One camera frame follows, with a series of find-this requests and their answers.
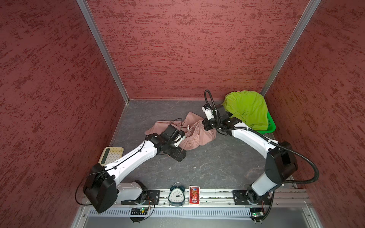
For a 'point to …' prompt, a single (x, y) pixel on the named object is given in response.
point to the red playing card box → (194, 195)
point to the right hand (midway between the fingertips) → (202, 124)
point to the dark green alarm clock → (177, 195)
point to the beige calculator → (110, 154)
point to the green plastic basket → (272, 126)
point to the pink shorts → (195, 135)
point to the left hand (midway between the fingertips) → (176, 154)
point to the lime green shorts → (249, 107)
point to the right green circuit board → (257, 213)
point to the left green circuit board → (139, 211)
